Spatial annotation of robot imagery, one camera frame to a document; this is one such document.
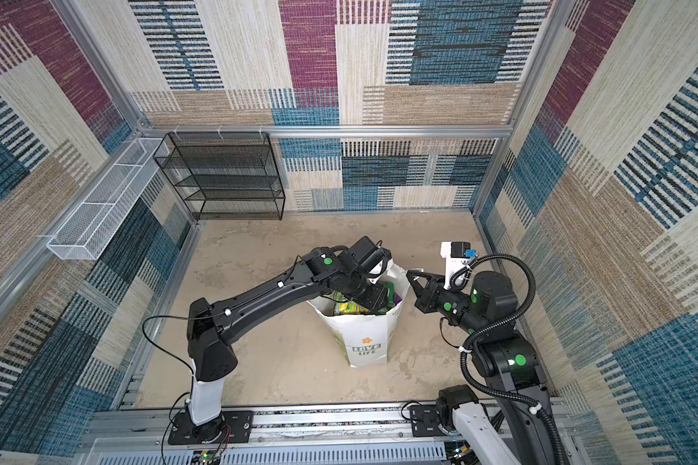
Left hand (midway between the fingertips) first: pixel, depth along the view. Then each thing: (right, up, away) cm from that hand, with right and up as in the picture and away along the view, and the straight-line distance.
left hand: (384, 298), depth 75 cm
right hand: (+4, +6, -12) cm, 14 cm away
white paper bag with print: (-5, -9, -4) cm, 11 cm away
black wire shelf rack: (-56, +39, +37) cm, 78 cm away
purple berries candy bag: (+3, -1, +2) cm, 4 cm away
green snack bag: (-10, -1, -2) cm, 11 cm away
